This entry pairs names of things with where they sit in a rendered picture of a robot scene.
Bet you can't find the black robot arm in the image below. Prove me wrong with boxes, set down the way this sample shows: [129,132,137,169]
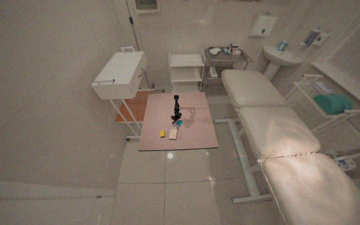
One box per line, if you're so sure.
[174,95,181,119]

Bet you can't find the beige flat box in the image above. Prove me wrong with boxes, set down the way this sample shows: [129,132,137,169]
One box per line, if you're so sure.
[169,129,177,140]

